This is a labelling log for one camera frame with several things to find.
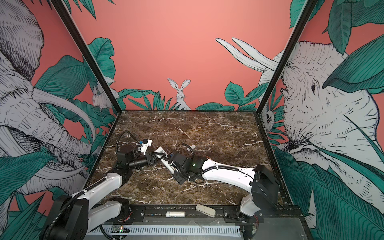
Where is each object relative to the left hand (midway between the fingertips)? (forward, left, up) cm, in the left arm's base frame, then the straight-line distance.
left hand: (164, 155), depth 77 cm
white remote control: (-11, -4, +16) cm, 19 cm away
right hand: (-9, -6, -5) cm, 12 cm away
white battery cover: (+16, -16, -20) cm, 30 cm away
